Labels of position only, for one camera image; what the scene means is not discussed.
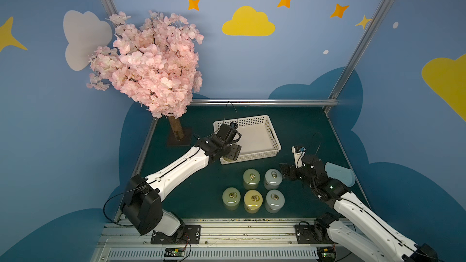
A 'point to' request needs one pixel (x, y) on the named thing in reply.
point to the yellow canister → (253, 200)
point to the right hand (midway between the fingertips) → (292, 160)
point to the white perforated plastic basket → (258, 139)
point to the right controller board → (326, 254)
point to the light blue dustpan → (344, 174)
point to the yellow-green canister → (228, 159)
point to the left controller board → (174, 252)
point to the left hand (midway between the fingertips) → (231, 144)
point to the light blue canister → (273, 178)
